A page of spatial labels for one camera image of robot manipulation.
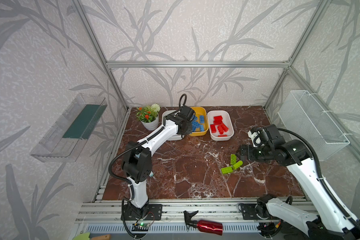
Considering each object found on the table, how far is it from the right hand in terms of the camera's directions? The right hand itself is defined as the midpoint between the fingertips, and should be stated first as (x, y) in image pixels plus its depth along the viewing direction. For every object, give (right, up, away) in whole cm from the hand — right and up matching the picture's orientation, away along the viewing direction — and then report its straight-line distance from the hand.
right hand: (243, 149), depth 71 cm
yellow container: (-17, +19, +44) cm, 51 cm away
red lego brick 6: (-3, +4, +31) cm, 31 cm away
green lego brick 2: (-4, -15, +16) cm, 22 cm away
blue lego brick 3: (-17, +9, +34) cm, 39 cm away
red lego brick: (-5, +15, +41) cm, 44 cm away
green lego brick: (+3, -12, +17) cm, 22 cm away
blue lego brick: (-16, +15, +43) cm, 49 cm away
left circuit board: (-50, -38, +1) cm, 63 cm away
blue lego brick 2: (-22, +12, +34) cm, 42 cm away
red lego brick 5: (-1, +9, +34) cm, 35 cm away
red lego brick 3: (-9, +8, +34) cm, 37 cm away
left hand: (-26, +10, +19) cm, 34 cm away
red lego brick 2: (-6, +11, +37) cm, 40 cm away
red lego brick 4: (-4, +7, +34) cm, 35 cm away
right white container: (+1, +14, +38) cm, 41 cm away
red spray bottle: (-19, -34, -4) cm, 39 cm away
